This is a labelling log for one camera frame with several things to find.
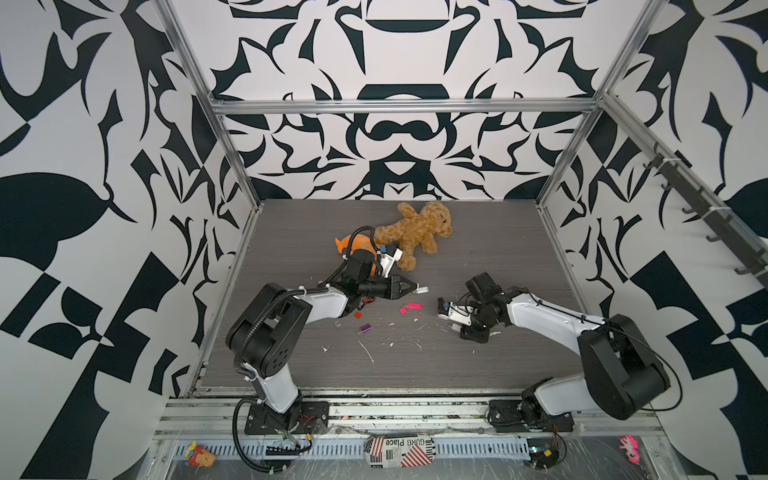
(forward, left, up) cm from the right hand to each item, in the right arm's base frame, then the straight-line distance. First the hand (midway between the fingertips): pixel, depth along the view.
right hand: (464, 319), depth 90 cm
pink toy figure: (-31, -33, 0) cm, 46 cm away
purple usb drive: (-2, +30, 0) cm, 30 cm away
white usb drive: (+10, +11, +1) cm, 15 cm away
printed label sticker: (-32, +20, +3) cm, 38 cm away
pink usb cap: (+2, +18, +1) cm, 18 cm away
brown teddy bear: (+30, +13, +7) cm, 33 cm away
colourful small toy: (-33, +65, +4) cm, 73 cm away
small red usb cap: (+2, +32, 0) cm, 32 cm away
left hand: (+7, +15, +11) cm, 20 cm away
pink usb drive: (+4, +14, 0) cm, 15 cm away
